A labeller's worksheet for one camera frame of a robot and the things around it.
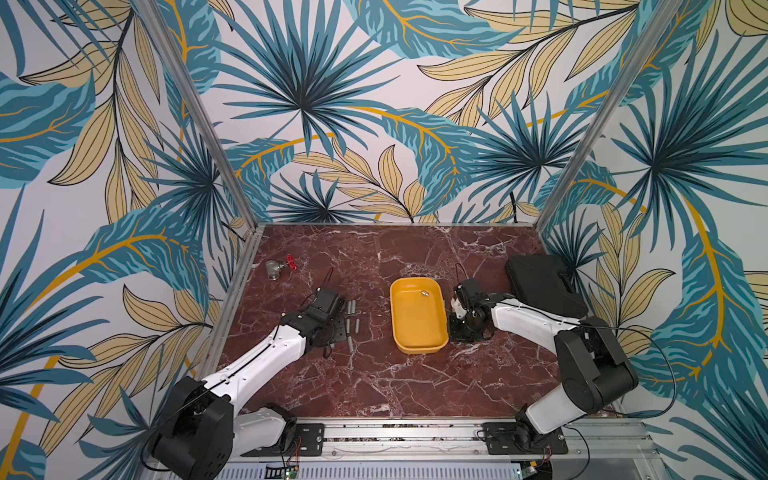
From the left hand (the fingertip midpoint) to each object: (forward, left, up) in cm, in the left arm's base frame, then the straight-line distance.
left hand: (336, 334), depth 85 cm
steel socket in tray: (+18, -27, -6) cm, 33 cm away
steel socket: (+12, -2, -6) cm, 13 cm away
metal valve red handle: (+26, +25, -4) cm, 36 cm away
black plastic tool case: (+19, -65, 0) cm, 68 cm away
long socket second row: (+5, -2, -6) cm, 8 cm away
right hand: (+3, -34, -6) cm, 34 cm away
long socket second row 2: (+6, -5, -6) cm, 9 cm away
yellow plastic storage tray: (+9, -25, -5) cm, 27 cm away
